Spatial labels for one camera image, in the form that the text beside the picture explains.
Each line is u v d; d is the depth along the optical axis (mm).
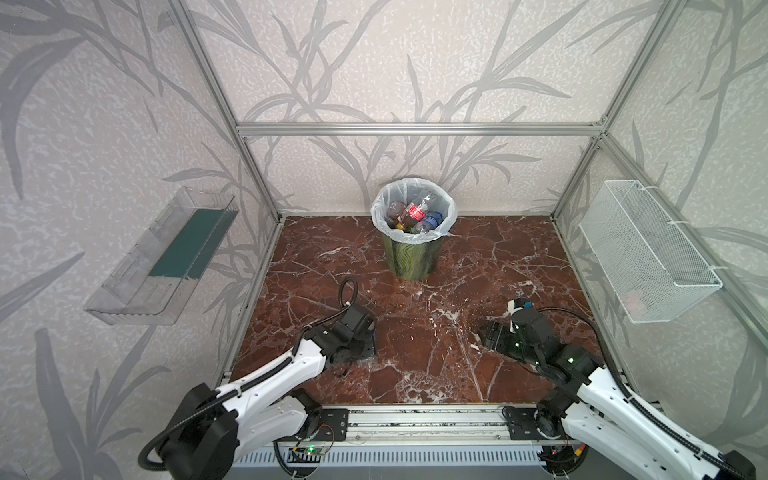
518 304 732
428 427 752
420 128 951
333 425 733
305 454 717
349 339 639
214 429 392
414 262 912
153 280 662
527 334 610
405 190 953
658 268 628
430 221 875
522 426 726
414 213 909
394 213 953
